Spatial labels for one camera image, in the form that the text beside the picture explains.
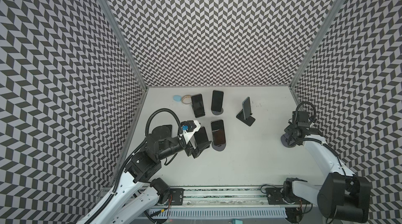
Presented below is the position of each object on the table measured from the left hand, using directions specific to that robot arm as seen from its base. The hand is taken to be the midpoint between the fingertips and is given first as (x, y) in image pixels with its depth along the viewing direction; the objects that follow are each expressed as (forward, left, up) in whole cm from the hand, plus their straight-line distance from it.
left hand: (203, 134), depth 63 cm
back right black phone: (+25, -24, -14) cm, 38 cm away
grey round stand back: (+30, -7, -29) cm, 42 cm away
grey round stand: (+5, -8, -27) cm, 28 cm away
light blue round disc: (+44, +22, -30) cm, 58 cm away
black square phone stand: (+22, -27, -27) cm, 44 cm away
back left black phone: (+30, +5, -20) cm, 36 cm away
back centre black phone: (+32, -7, -18) cm, 38 cm away
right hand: (+9, -47, -21) cm, 53 cm away
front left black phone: (+7, +2, -16) cm, 18 cm away
